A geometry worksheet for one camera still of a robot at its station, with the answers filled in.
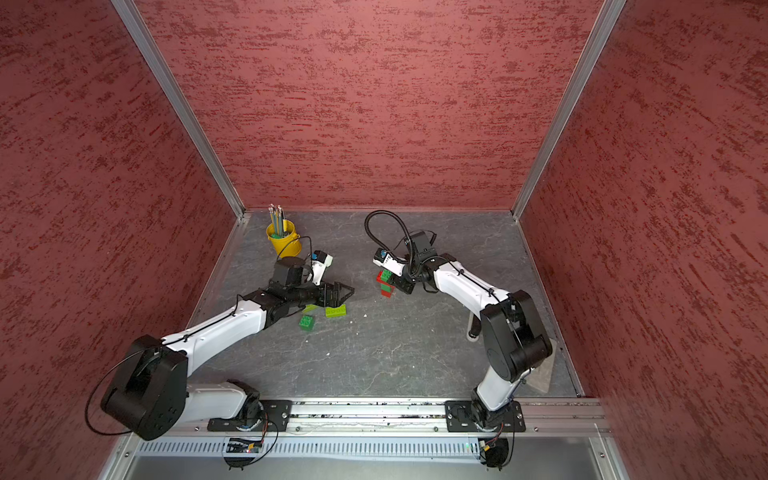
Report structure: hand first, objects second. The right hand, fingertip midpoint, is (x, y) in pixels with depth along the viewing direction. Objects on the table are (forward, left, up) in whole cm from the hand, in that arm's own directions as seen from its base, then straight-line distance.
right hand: (395, 279), depth 91 cm
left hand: (-6, +16, +2) cm, 17 cm away
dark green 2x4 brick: (0, +3, +3) cm, 4 cm away
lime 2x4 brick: (-12, +23, +7) cm, 27 cm away
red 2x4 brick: (-1, +5, 0) cm, 5 cm away
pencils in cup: (+22, +40, +6) cm, 46 cm away
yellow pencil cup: (+15, +36, 0) cm, 39 cm away
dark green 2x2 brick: (-12, +27, -5) cm, 30 cm away
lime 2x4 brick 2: (-7, +20, -8) cm, 22 cm away
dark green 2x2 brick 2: (-1, +3, -2) cm, 4 cm away
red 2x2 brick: (-1, +3, -8) cm, 8 cm away
